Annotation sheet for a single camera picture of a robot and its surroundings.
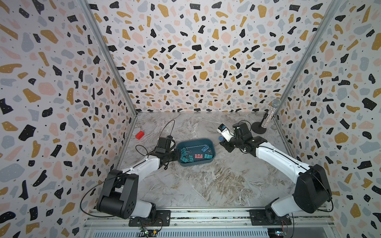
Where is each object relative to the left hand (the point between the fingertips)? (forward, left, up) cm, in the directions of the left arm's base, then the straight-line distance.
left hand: (180, 153), depth 91 cm
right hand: (+3, -26, +10) cm, 28 cm away
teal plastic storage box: (+4, -8, -5) cm, 10 cm away
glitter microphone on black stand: (+21, -56, -1) cm, 60 cm away
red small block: (+18, +31, -5) cm, 36 cm away
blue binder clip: (+7, -15, -6) cm, 18 cm away
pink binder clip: (0, -11, -4) cm, 12 cm away
